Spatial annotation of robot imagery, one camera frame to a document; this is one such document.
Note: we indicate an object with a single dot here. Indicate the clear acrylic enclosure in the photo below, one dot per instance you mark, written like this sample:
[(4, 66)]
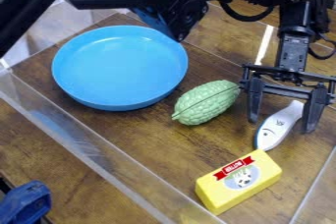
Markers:
[(123, 168)]

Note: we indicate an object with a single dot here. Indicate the blue round plastic tray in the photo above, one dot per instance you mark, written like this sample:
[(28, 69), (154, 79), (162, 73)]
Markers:
[(119, 68)]

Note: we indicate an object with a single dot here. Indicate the white and blue toy fish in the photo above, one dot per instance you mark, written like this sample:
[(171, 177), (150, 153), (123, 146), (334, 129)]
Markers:
[(278, 125)]

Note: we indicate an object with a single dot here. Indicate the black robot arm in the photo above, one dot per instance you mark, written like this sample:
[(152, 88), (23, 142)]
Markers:
[(304, 24)]

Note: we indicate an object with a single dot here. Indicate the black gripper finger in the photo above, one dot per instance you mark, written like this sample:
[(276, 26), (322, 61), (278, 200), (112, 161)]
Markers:
[(254, 98), (314, 107)]

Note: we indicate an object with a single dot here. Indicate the blue clamp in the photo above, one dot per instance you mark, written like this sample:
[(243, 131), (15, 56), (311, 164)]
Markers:
[(26, 204)]

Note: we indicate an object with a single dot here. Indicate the green bitter gourd toy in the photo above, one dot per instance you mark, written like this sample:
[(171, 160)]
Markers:
[(204, 102)]

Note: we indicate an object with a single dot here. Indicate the yellow butter block toy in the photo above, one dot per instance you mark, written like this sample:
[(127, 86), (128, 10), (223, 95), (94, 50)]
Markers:
[(240, 179)]

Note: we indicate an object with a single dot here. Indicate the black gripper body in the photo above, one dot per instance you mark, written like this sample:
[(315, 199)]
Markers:
[(286, 82)]

